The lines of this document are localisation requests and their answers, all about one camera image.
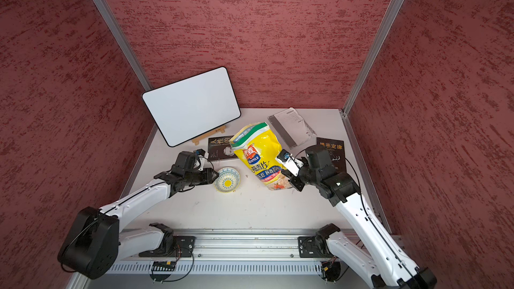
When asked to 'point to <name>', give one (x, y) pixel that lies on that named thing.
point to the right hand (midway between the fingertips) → (285, 171)
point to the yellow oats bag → (258, 146)
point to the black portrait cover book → (219, 148)
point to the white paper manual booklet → (292, 128)
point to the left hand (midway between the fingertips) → (214, 178)
